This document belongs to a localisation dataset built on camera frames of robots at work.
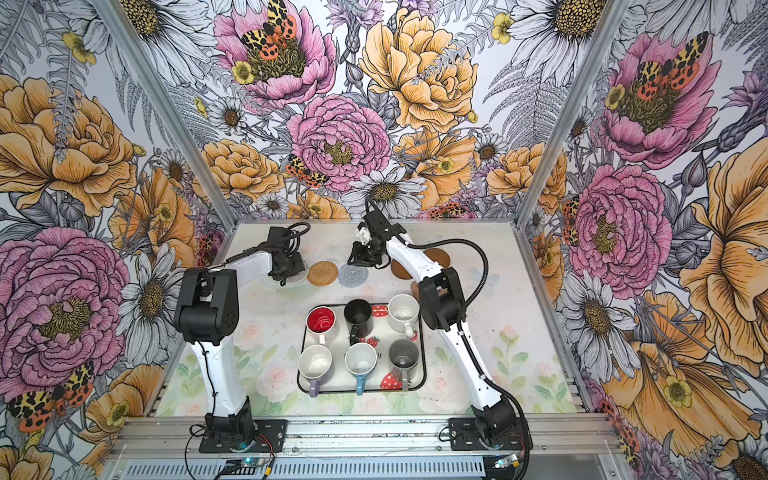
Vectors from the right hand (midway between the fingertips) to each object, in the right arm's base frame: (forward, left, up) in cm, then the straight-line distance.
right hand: (353, 268), depth 101 cm
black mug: (-16, -2, -2) cm, 17 cm away
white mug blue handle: (-29, -3, -3) cm, 30 cm away
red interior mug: (-17, +9, -3) cm, 20 cm away
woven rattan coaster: (+2, +11, -5) cm, 12 cm away
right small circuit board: (-53, -39, -7) cm, 66 cm away
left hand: (+1, +20, -4) cm, 20 cm away
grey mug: (-28, -16, -3) cm, 33 cm away
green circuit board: (-52, +23, -7) cm, 58 cm away
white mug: (-15, -16, -4) cm, 22 cm away
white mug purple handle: (-30, +9, -4) cm, 31 cm away
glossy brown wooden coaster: (+3, -15, -6) cm, 16 cm away
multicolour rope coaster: (-1, +19, -4) cm, 19 cm away
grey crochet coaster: (+1, +1, -5) cm, 5 cm away
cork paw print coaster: (-6, -20, -6) cm, 22 cm away
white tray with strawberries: (-30, -10, -2) cm, 32 cm away
